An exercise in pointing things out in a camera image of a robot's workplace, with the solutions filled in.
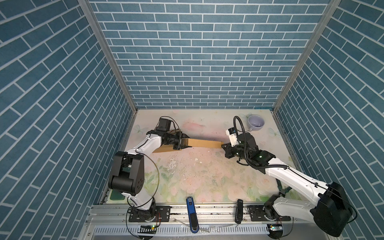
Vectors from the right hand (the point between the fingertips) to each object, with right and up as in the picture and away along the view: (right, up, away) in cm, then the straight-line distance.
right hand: (220, 144), depth 81 cm
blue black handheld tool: (-14, -36, -9) cm, 39 cm away
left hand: (-15, +2, +3) cm, 15 cm away
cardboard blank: (-10, 0, +2) cm, 10 cm away
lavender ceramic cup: (+30, +12, +29) cm, 44 cm away
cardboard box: (-29, -1, -4) cm, 29 cm away
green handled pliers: (+34, -26, -1) cm, 42 cm away
